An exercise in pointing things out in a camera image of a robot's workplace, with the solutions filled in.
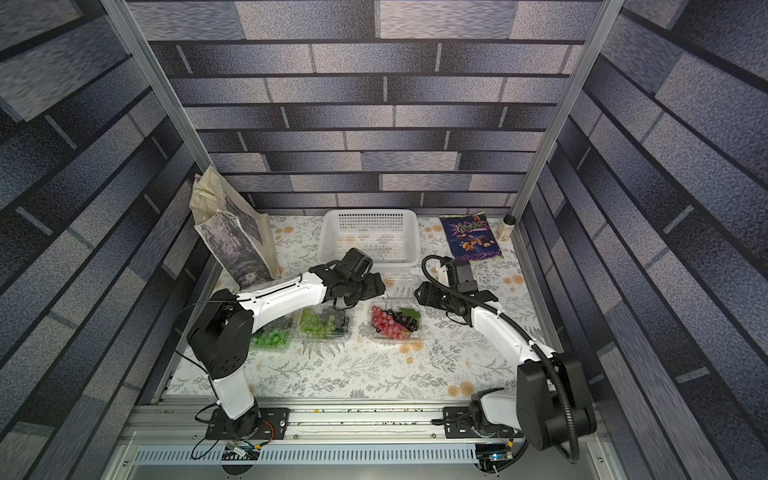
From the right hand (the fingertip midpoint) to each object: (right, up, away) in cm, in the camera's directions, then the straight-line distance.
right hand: (424, 291), depth 88 cm
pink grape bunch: (-11, -9, -3) cm, 15 cm away
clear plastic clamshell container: (-41, -11, -7) cm, 43 cm away
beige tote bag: (-56, +16, 0) cm, 58 cm away
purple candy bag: (+20, +17, +21) cm, 34 cm away
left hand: (-13, +1, 0) cm, 13 cm away
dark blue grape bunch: (-25, -10, -2) cm, 27 cm away
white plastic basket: (-10, +17, +26) cm, 33 cm away
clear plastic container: (-30, -9, -2) cm, 32 cm away
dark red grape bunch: (-6, -9, -1) cm, 10 cm away
